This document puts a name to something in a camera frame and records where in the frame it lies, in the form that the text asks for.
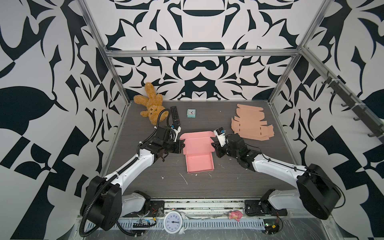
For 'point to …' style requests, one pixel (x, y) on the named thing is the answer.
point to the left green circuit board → (144, 223)
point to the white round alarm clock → (175, 222)
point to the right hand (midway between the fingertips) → (213, 142)
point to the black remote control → (175, 115)
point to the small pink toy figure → (236, 215)
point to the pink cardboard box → (198, 150)
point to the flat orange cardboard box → (249, 126)
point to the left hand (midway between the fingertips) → (184, 142)
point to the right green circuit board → (271, 226)
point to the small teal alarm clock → (191, 113)
